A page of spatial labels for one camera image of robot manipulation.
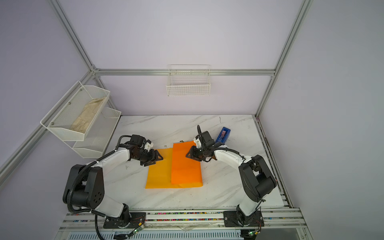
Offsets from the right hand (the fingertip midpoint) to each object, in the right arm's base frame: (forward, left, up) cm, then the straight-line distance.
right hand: (187, 156), depth 87 cm
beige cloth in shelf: (+6, +54, +22) cm, 58 cm away
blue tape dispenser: (+15, -22, -4) cm, 27 cm away
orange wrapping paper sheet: (-9, +6, 0) cm, 11 cm away
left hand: (-2, +17, -3) cm, 18 cm away
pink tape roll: (+20, -24, -3) cm, 31 cm away
